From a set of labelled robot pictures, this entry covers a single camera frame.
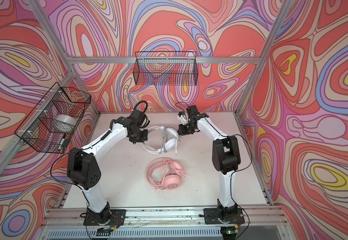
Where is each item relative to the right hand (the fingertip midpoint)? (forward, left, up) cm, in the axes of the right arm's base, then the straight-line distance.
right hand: (181, 135), depth 95 cm
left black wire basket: (-7, +66, +21) cm, 70 cm away
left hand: (-4, +21, +4) cm, 22 cm away
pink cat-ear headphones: (-29, +6, -1) cm, 30 cm away
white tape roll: (-9, +57, +25) cm, 62 cm away
